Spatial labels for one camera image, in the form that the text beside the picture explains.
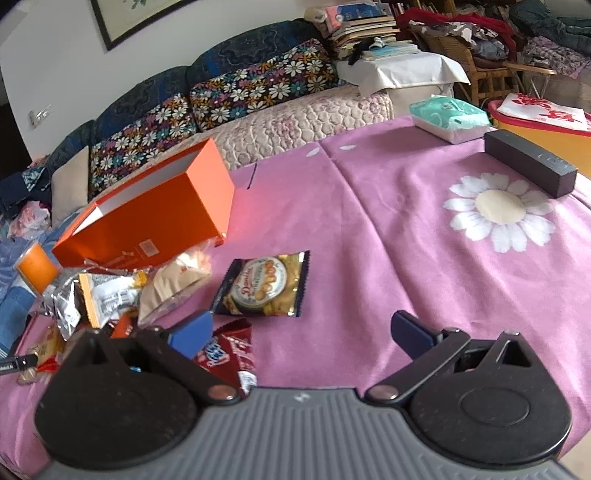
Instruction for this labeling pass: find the beige pillow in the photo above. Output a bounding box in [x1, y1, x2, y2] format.
[50, 147, 90, 227]

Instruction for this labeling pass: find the black bar speaker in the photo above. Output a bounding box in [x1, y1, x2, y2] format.
[484, 129, 579, 199]

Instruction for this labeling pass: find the red cloth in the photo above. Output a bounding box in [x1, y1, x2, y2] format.
[394, 7, 518, 56]

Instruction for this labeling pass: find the blue striped blanket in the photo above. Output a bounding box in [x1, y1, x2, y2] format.
[0, 226, 61, 352]

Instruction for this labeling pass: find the yellow red gift box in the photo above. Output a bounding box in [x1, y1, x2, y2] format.
[488, 92, 591, 178]

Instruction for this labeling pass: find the pale bread packet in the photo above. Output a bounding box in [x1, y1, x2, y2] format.
[137, 247, 213, 324]

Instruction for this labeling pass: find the pink white plastic bag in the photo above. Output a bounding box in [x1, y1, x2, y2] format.
[7, 200, 51, 238]

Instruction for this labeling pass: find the orange cylindrical canister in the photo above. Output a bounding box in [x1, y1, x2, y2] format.
[14, 242, 61, 296]

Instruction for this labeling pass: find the dark blue patterned sofa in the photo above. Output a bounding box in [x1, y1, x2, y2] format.
[28, 18, 333, 176]

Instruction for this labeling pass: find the orange cardboard box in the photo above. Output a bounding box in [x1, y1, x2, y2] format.
[52, 137, 236, 269]

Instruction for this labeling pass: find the dark red cookie packet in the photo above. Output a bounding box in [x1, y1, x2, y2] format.
[191, 318, 259, 398]

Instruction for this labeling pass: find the floral cushion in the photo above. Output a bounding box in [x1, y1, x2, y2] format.
[189, 39, 340, 132]
[88, 104, 199, 201]

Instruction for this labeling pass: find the beige red-print snack packet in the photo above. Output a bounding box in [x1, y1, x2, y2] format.
[18, 323, 65, 384]

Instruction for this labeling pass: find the quilted beige sofa cover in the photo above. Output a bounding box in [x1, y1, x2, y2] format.
[210, 92, 395, 171]

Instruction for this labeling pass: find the dark blue floral clothing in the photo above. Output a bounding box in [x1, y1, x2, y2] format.
[0, 157, 51, 208]

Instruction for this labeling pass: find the stack of books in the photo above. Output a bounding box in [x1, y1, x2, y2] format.
[323, 0, 421, 61]

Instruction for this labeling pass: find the black gold cookie packet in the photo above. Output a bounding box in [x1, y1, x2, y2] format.
[210, 250, 311, 318]

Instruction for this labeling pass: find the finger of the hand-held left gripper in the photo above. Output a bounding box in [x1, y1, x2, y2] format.
[0, 353, 38, 376]

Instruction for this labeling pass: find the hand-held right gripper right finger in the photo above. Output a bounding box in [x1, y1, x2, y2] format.
[365, 310, 539, 402]

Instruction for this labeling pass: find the pink floral tablecloth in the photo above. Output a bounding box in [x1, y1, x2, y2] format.
[0, 115, 591, 476]

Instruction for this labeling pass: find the green tissue pack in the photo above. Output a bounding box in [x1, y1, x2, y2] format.
[409, 95, 491, 144]

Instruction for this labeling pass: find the silver foil snack packet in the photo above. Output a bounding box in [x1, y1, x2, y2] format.
[41, 268, 93, 340]

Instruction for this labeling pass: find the framed wall picture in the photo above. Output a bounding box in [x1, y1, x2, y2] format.
[90, 0, 199, 51]

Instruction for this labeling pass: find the red orange snack packet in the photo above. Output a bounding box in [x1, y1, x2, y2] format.
[111, 316, 139, 340]

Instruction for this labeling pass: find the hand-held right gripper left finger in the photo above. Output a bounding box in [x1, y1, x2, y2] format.
[65, 310, 242, 403]

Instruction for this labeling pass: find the rattan chair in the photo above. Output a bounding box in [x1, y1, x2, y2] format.
[411, 23, 555, 109]

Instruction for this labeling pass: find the pile of clothes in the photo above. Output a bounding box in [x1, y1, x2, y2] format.
[508, 0, 591, 79]

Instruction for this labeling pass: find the white cloth covered stand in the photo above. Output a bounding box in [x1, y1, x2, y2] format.
[335, 52, 471, 100]

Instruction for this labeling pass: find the orange-edged white snack packet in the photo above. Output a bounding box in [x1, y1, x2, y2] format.
[78, 270, 148, 329]

